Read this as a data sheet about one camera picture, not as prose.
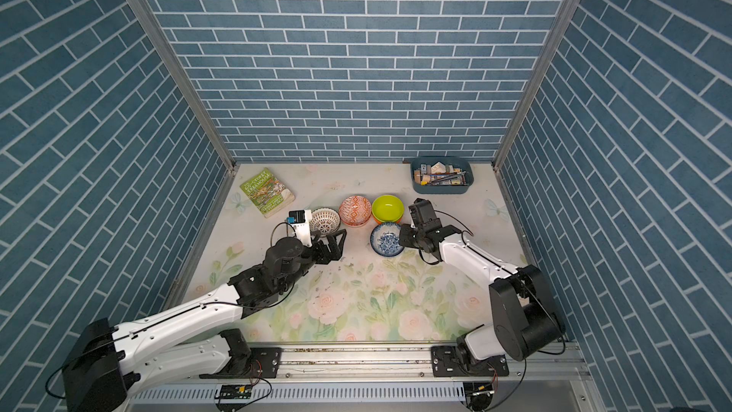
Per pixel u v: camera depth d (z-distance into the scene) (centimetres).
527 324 43
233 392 72
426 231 68
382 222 95
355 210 102
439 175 116
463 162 116
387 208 101
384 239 95
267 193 108
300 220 65
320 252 67
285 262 56
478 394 70
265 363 74
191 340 50
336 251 68
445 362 73
